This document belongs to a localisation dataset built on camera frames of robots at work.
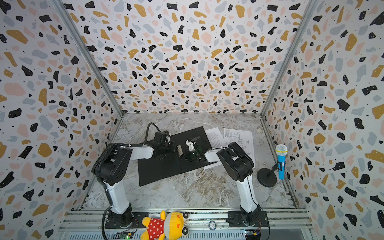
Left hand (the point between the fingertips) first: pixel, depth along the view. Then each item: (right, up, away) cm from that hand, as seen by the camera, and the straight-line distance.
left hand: (178, 145), depth 98 cm
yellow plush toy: (+2, -32, -33) cm, 46 cm away
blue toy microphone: (+54, 0, -26) cm, 60 cm away
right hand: (+1, -6, -4) cm, 7 cm away
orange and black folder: (-2, -9, -4) cm, 11 cm away
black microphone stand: (+54, -17, -11) cm, 57 cm away
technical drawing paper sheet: (+46, +4, +9) cm, 47 cm away
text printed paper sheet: (+25, +4, +11) cm, 28 cm away
